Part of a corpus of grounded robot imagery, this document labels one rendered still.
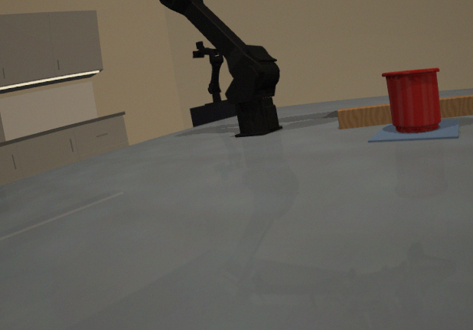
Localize red cup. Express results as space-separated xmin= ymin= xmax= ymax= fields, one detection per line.
xmin=382 ymin=68 xmax=441 ymax=133

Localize brown wooden plank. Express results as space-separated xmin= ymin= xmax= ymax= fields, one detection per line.
xmin=337 ymin=94 xmax=473 ymax=129

